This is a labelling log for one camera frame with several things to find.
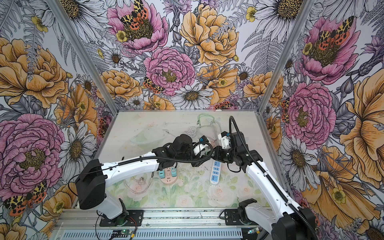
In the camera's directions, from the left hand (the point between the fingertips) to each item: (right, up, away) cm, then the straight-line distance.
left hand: (204, 156), depth 78 cm
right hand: (+3, -1, -2) cm, 3 cm away
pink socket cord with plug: (-34, -15, +5) cm, 38 cm away
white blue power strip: (+7, -11, +9) cm, 16 cm away
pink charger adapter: (-20, -11, +9) cm, 24 cm away
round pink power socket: (-19, -14, +7) cm, 25 cm away
